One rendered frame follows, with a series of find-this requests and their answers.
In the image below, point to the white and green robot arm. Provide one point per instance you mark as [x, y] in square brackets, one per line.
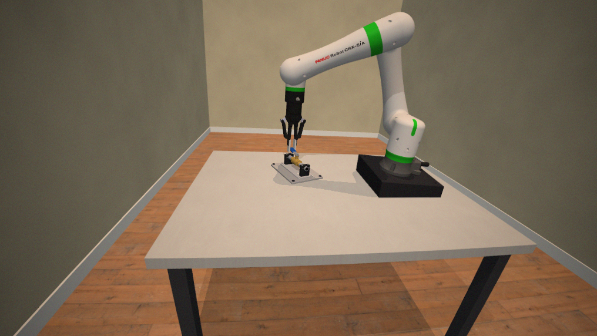
[383, 38]

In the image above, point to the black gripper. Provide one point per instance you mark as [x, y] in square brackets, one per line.
[293, 116]

